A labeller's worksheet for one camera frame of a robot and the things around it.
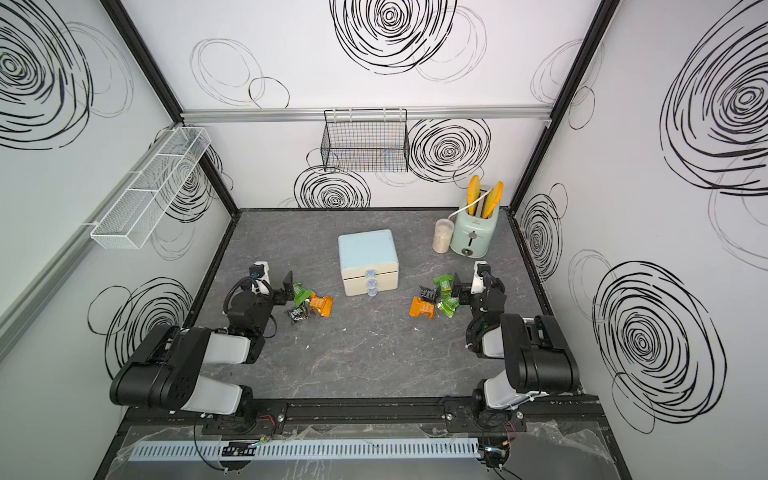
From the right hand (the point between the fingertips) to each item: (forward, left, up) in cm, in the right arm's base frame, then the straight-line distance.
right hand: (474, 274), depth 90 cm
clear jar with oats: (+17, +8, -2) cm, 19 cm away
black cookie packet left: (-11, +53, -8) cm, 55 cm away
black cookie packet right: (-3, +13, -7) cm, 15 cm away
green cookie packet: (-5, +54, -7) cm, 55 cm away
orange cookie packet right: (-7, +16, -9) cm, 19 cm away
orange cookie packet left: (-8, +46, -8) cm, 48 cm away
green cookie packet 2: (+1, +7, -8) cm, 11 cm away
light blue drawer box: (0, +32, +5) cm, 32 cm away
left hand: (-2, +61, +2) cm, 61 cm away
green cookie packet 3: (-6, +7, -8) cm, 13 cm away
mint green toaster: (+13, 0, +3) cm, 13 cm away
